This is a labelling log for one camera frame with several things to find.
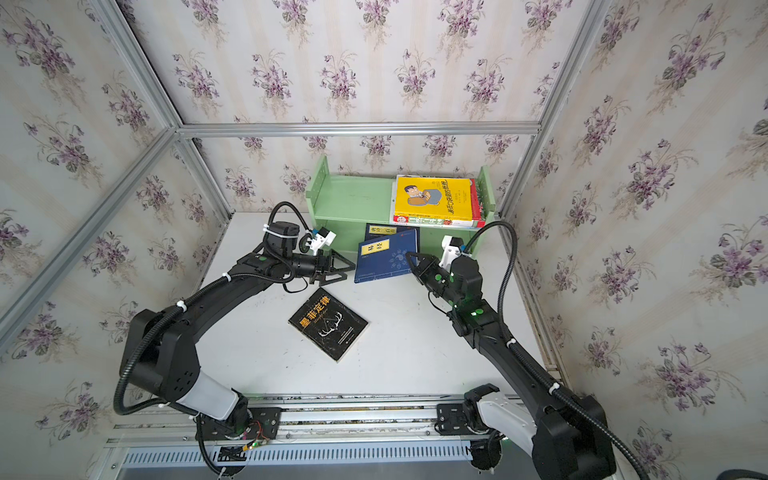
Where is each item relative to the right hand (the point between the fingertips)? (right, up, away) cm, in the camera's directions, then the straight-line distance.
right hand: (415, 253), depth 75 cm
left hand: (-17, -5, +2) cm, 18 cm away
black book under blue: (-24, -22, +14) cm, 36 cm away
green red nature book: (+17, +9, +3) cm, 19 cm away
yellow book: (+5, +14, +5) cm, 16 cm away
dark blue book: (-8, -1, +6) cm, 10 cm away
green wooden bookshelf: (-20, +14, +11) cm, 27 cm away
